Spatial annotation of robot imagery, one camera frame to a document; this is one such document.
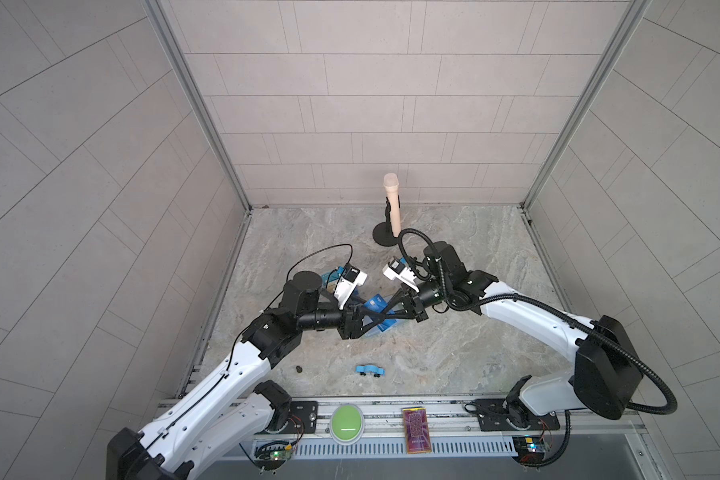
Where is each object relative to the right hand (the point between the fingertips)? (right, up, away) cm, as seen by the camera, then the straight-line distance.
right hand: (387, 319), depth 67 cm
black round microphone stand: (0, +19, +40) cm, 44 cm away
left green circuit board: (-25, -30, -2) cm, 39 cm away
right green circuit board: (+33, -30, +1) cm, 44 cm away
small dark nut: (-23, -16, +11) cm, 30 cm away
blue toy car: (-4, -16, +9) cm, 19 cm away
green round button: (-9, -25, +2) cm, 27 cm away
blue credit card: (-2, +4, 0) cm, 4 cm away
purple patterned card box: (+7, -27, +1) cm, 28 cm away
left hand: (-1, +1, -2) cm, 3 cm away
